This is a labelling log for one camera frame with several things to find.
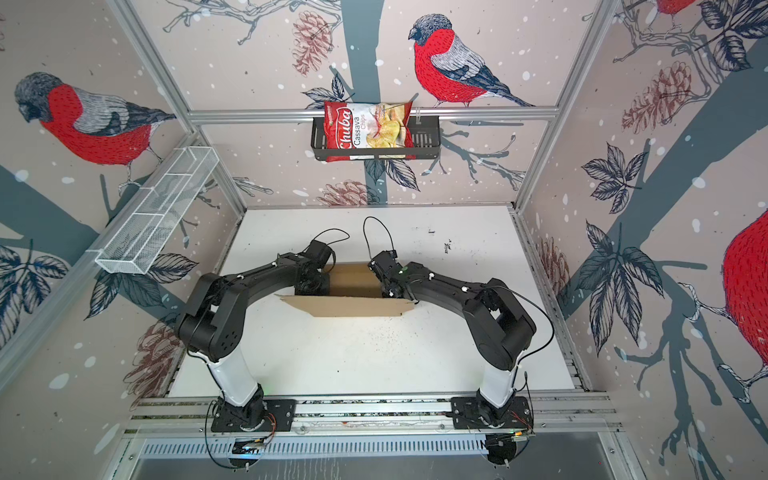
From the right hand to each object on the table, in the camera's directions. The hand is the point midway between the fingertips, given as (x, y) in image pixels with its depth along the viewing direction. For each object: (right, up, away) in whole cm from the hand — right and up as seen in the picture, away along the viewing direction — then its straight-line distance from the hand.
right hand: (394, 289), depth 92 cm
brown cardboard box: (-12, +1, -8) cm, 14 cm away
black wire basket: (+10, +46, +1) cm, 47 cm away
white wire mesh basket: (-63, +19, -17) cm, 68 cm away
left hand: (-23, 0, +4) cm, 23 cm away
